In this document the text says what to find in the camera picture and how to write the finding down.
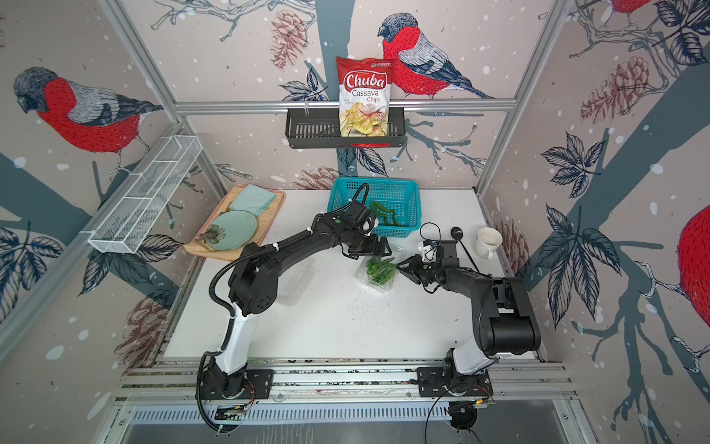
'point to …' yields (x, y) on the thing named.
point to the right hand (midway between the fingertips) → (398, 266)
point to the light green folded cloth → (253, 199)
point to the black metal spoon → (457, 233)
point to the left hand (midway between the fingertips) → (386, 249)
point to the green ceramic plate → (231, 229)
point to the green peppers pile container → (381, 270)
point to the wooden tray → (264, 222)
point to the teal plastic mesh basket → (401, 195)
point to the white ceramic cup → (487, 240)
